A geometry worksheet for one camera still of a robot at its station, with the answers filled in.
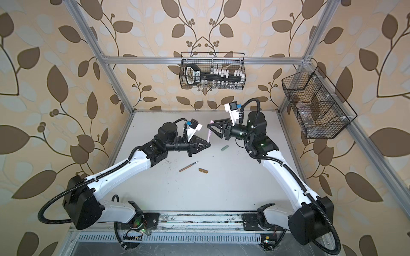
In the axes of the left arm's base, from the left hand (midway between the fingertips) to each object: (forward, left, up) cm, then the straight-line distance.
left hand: (206, 142), depth 69 cm
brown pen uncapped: (+3, +11, -29) cm, 31 cm away
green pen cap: (+15, -10, -29) cm, 34 cm away
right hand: (+4, -1, +7) cm, 8 cm away
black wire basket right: (+14, -53, +7) cm, 56 cm away
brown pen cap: (0, +3, -29) cm, 29 cm away
